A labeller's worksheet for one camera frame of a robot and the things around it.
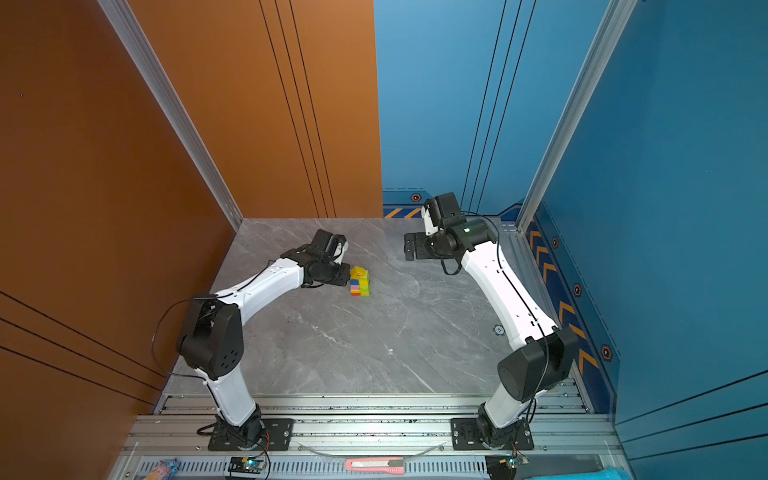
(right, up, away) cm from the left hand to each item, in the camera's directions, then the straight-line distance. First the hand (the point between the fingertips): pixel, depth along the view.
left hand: (347, 272), depth 93 cm
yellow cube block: (+5, -4, +3) cm, 7 cm away
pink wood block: (+2, -5, +3) cm, 6 cm away
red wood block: (+2, -8, +4) cm, 9 cm away
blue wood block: (+2, -4, +3) cm, 5 cm away
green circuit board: (-20, -44, -22) cm, 54 cm away
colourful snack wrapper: (-38, -44, -26) cm, 63 cm away
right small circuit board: (+43, -43, -24) cm, 65 cm away
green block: (+5, -7, +4) cm, 9 cm away
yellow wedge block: (+3, 0, -1) cm, 3 cm away
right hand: (+21, +8, -14) cm, 27 cm away
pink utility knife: (+14, -44, -24) cm, 52 cm away
